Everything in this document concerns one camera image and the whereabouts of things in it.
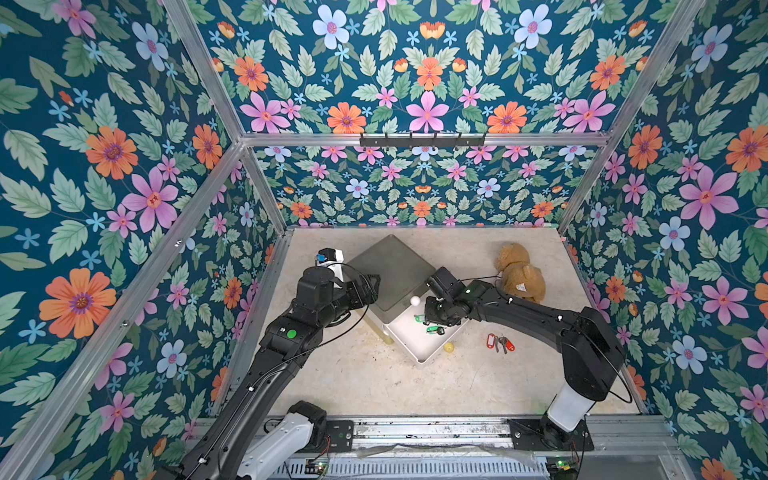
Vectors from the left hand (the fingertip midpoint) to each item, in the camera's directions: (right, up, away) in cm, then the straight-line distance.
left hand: (371, 280), depth 71 cm
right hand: (+15, -12, +15) cm, 24 cm away
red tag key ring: (+34, -21, +19) cm, 45 cm away
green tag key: (+18, -16, +13) cm, 27 cm away
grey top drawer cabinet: (+8, 0, +11) cm, 13 cm away
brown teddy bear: (+44, -1, +19) cm, 48 cm away
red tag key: (+39, -21, +18) cm, 48 cm away
